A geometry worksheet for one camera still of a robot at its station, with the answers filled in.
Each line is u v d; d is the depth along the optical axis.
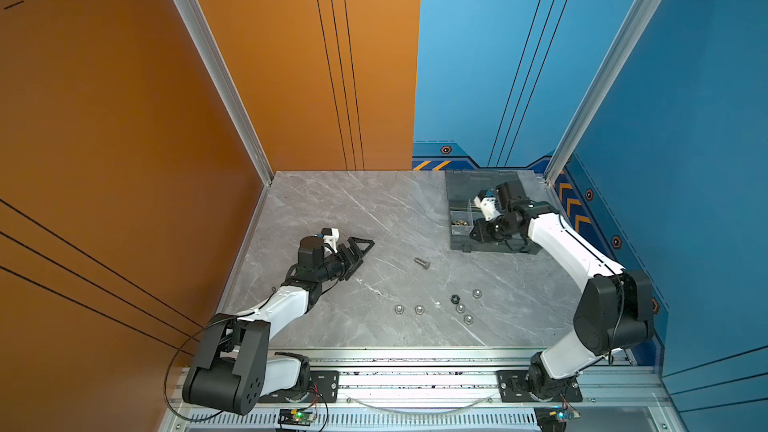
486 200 0.81
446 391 0.75
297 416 0.71
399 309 0.85
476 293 0.89
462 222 1.04
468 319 0.85
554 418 0.70
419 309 0.85
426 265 0.94
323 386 0.74
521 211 0.63
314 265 0.68
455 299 0.87
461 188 1.20
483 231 0.77
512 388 0.72
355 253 0.76
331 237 0.82
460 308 0.85
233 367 0.42
